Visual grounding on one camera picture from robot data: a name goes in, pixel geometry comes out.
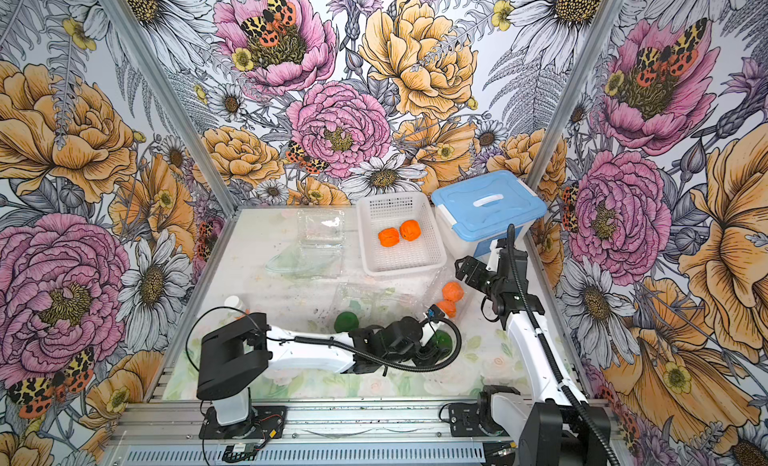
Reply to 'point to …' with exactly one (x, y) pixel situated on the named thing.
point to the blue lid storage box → (471, 215)
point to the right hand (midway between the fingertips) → (465, 273)
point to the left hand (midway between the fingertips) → (437, 346)
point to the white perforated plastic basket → (377, 211)
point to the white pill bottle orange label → (235, 302)
